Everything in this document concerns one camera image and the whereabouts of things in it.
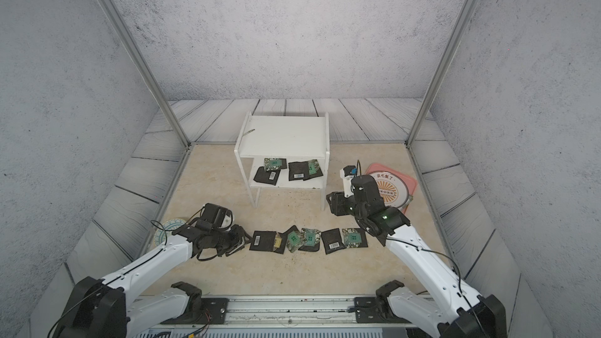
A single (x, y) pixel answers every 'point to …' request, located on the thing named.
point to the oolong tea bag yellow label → (278, 242)
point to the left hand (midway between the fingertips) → (253, 242)
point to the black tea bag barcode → (332, 240)
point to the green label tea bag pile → (295, 240)
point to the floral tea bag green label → (352, 237)
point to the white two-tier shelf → (284, 152)
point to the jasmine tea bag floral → (311, 239)
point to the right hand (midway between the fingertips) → (334, 196)
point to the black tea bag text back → (298, 170)
